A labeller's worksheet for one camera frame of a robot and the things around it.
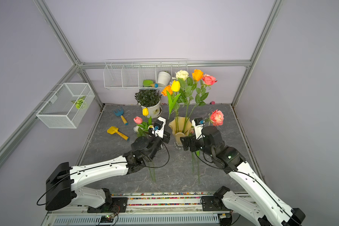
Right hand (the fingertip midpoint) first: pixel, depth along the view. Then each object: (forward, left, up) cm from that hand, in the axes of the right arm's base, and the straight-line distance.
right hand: (188, 135), depth 70 cm
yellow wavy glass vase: (+13, +3, -11) cm, 17 cm away
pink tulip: (+7, +26, +4) cm, 27 cm away
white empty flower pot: (+42, +14, +4) cm, 45 cm away
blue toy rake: (+39, +52, -27) cm, 70 cm away
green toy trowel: (+44, +25, -1) cm, 50 cm away
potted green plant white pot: (+37, +25, -11) cm, 46 cm away
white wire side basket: (+20, +71, 0) cm, 74 cm away
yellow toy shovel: (+21, +53, -26) cm, 63 cm away
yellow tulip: (+13, +23, +2) cm, 26 cm away
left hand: (+4, +10, +7) cm, 13 cm away
